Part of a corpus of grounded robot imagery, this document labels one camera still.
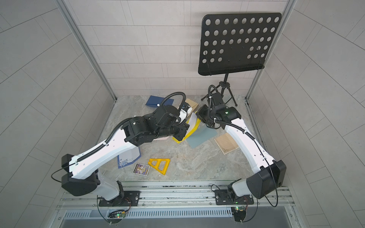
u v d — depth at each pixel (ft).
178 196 2.38
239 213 2.27
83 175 1.28
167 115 1.39
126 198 2.28
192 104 3.65
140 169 2.59
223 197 2.32
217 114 1.80
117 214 2.23
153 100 3.81
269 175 1.25
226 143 3.02
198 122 2.23
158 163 2.71
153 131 1.42
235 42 2.17
